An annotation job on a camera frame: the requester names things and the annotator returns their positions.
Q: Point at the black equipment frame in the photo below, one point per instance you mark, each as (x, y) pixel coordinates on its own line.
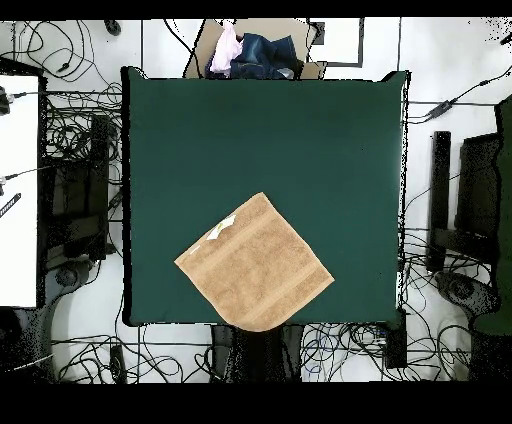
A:
(76, 188)

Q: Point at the tan terry towel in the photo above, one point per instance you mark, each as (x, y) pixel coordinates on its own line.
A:
(256, 264)

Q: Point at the black box under table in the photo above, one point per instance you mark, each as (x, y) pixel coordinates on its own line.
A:
(396, 344)

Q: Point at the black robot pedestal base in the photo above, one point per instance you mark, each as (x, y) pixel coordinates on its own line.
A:
(256, 356)

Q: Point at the dark green draped cloth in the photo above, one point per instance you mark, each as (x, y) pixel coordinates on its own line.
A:
(503, 224)

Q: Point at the blue denim jeans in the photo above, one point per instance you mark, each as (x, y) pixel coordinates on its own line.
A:
(264, 56)

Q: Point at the brown cardboard box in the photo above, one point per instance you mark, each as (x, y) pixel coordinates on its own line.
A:
(264, 30)

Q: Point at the black upright bar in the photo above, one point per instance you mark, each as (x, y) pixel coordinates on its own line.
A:
(439, 192)

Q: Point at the white desk top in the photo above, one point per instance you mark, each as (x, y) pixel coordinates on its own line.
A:
(18, 192)

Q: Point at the dark green table cloth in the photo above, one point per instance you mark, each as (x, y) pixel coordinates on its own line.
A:
(264, 140)

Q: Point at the pale pink garment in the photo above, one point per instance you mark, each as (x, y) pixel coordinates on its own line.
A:
(224, 52)

